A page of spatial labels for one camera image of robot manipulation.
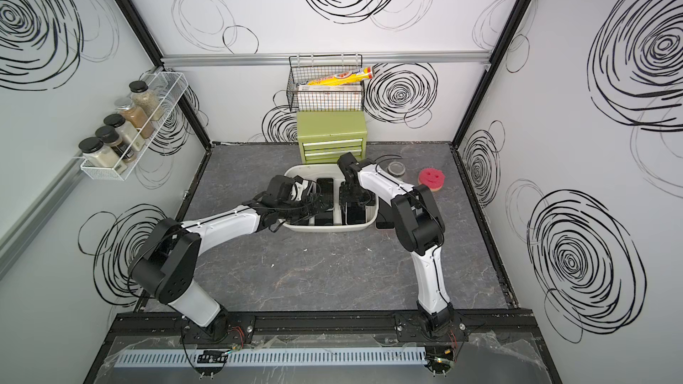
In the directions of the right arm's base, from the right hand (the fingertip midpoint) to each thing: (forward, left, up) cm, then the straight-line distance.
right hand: (355, 201), depth 97 cm
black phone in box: (-7, +11, 0) cm, 13 cm away
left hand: (-8, +11, +7) cm, 15 cm away
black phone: (-7, -11, -4) cm, 14 cm away
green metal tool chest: (+21, +11, +14) cm, 28 cm away
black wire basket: (+21, +5, +31) cm, 38 cm away
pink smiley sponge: (+13, -31, -1) cm, 33 cm away
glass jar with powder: (+11, -15, +6) cm, 20 cm away
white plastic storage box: (+11, +11, -1) cm, 16 cm away
